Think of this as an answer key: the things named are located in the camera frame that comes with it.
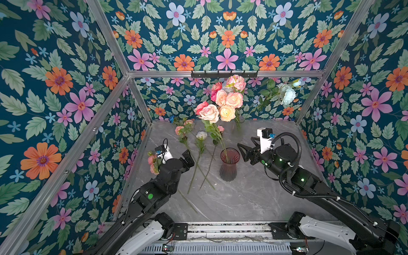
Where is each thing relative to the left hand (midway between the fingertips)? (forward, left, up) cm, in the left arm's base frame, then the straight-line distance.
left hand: (185, 155), depth 70 cm
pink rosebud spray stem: (+36, +6, -24) cm, 43 cm away
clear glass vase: (+26, -30, -7) cm, 40 cm away
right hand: (+1, -28, +8) cm, 29 cm away
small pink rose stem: (+33, -19, -23) cm, 45 cm away
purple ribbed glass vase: (+4, -21, -12) cm, 25 cm away
